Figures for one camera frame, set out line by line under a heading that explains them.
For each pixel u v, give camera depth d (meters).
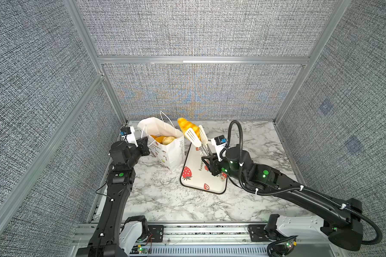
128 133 0.63
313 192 0.42
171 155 0.82
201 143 0.66
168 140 0.82
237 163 0.47
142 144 0.65
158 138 0.92
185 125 0.66
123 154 0.55
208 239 0.73
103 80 0.94
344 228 0.40
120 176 0.54
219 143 0.57
